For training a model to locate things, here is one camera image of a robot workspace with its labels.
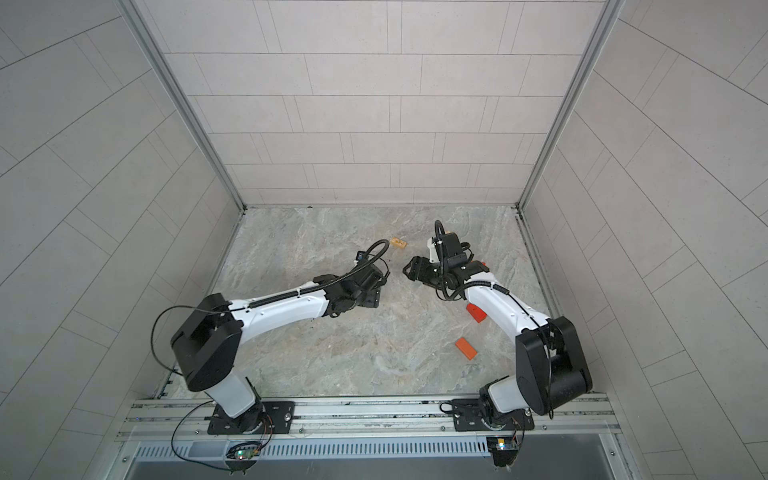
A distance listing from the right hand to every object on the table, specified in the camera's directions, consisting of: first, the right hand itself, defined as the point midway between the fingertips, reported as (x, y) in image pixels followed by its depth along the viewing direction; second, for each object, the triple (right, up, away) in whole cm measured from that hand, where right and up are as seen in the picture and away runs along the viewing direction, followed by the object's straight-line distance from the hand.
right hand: (411, 272), depth 85 cm
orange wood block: (+15, -21, -2) cm, 26 cm away
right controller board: (+21, -39, -17) cm, 47 cm away
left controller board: (-37, -36, -21) cm, 56 cm away
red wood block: (+19, -12, 0) cm, 23 cm away
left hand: (-10, -5, +2) cm, 11 cm away
